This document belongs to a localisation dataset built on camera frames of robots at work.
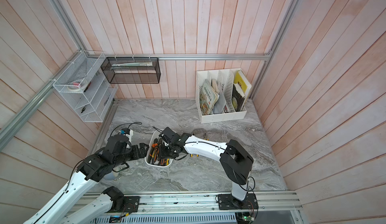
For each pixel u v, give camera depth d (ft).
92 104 2.61
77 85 2.26
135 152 2.09
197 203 2.47
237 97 3.19
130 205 2.40
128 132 2.19
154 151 2.89
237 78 3.15
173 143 2.11
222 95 3.09
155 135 3.04
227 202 2.40
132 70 3.41
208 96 3.27
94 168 1.55
